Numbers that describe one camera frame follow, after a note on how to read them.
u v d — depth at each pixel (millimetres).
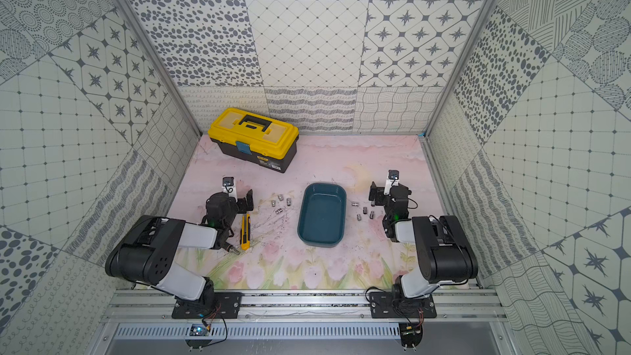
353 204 956
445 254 451
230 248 838
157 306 752
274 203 958
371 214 929
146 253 455
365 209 951
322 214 915
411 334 730
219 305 731
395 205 716
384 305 736
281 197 982
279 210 951
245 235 874
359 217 927
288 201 971
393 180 804
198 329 716
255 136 975
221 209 725
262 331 701
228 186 811
